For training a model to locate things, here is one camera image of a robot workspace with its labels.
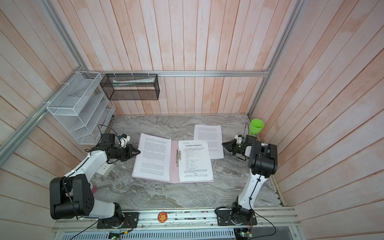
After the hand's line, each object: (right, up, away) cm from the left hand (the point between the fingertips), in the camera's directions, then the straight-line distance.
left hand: (140, 154), depth 86 cm
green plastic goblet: (+71, +16, +6) cm, 73 cm away
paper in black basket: (-15, +43, +4) cm, 46 cm away
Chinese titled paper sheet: (+33, -8, +7) cm, 35 cm away
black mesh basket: (-13, +45, +19) cm, 51 cm away
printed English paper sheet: (+7, -3, +3) cm, 8 cm away
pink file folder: (+20, -11, +2) cm, 23 cm away
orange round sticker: (+15, -30, -11) cm, 36 cm away
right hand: (+52, +5, +15) cm, 55 cm away
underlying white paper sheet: (+46, +11, +22) cm, 52 cm away
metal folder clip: (+22, -3, +9) cm, 24 cm away
